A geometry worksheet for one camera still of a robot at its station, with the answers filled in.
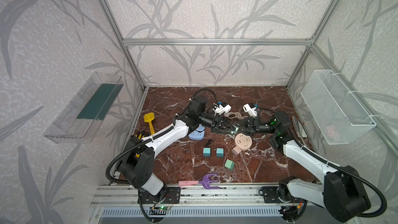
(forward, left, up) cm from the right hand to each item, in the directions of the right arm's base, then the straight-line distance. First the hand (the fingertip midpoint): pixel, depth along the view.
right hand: (235, 124), depth 68 cm
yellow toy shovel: (+21, +53, -27) cm, 63 cm away
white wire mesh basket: (0, -42, +6) cm, 42 cm away
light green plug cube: (-10, +1, -25) cm, 27 cm away
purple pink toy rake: (-17, +14, -26) cm, 34 cm away
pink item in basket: (+1, -47, -8) cm, 48 cm away
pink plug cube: (-2, -3, -26) cm, 26 cm away
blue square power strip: (+8, +18, -25) cm, 31 cm away
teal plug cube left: (-2, +13, -26) cm, 30 cm away
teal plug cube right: (-3, +6, -27) cm, 27 cm away
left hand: (-3, +2, +1) cm, 4 cm away
